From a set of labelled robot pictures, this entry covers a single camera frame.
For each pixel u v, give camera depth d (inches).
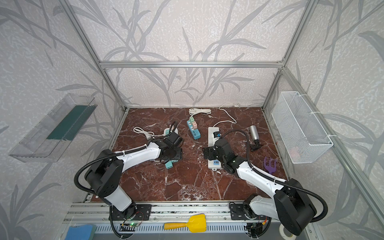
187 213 29.7
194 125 40.0
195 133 40.1
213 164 34.8
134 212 26.8
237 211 29.0
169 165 34.5
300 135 24.9
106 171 18.2
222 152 24.4
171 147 26.6
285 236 26.3
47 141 25.1
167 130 39.1
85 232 26.6
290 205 16.0
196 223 27.8
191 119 41.3
